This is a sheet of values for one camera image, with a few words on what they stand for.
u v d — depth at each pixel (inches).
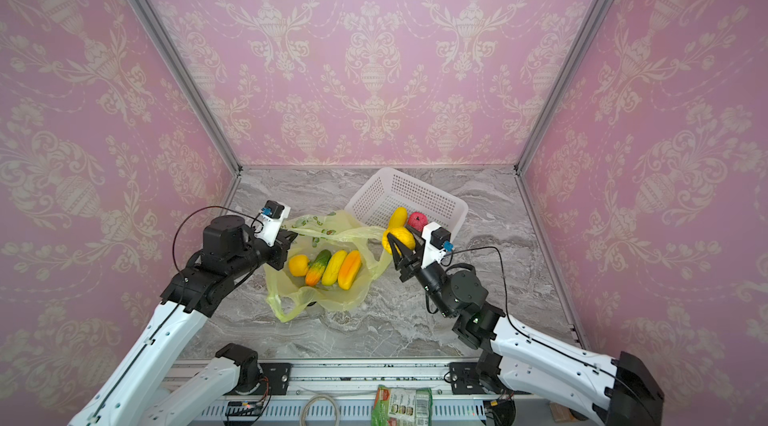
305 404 27.9
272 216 23.8
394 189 43.1
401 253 23.7
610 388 16.5
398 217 39.5
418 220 38.4
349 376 30.0
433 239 21.8
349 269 35.2
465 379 28.7
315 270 35.2
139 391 16.0
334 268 35.2
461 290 20.0
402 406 27.0
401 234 25.3
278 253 24.8
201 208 22.3
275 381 29.4
